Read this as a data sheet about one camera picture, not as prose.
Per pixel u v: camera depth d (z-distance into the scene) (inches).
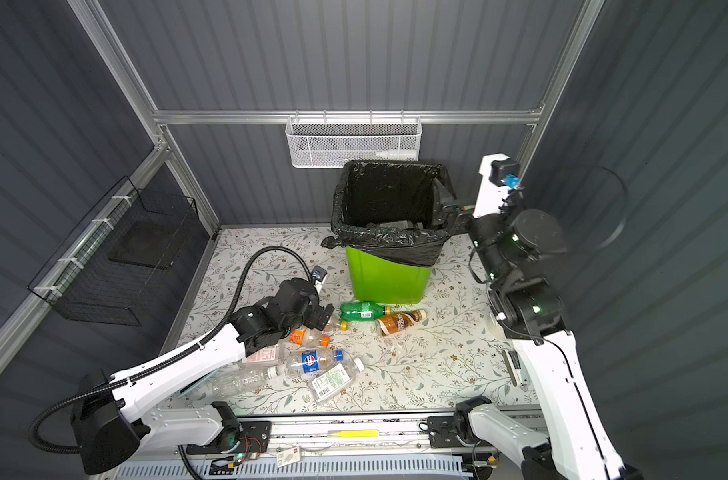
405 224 38.0
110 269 28.4
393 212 38.0
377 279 35.3
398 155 34.1
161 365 17.4
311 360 31.7
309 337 34.9
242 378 30.3
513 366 32.4
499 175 15.3
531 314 15.0
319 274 26.3
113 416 15.3
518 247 14.3
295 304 22.8
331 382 31.0
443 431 29.1
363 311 35.8
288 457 27.8
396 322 34.9
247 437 28.6
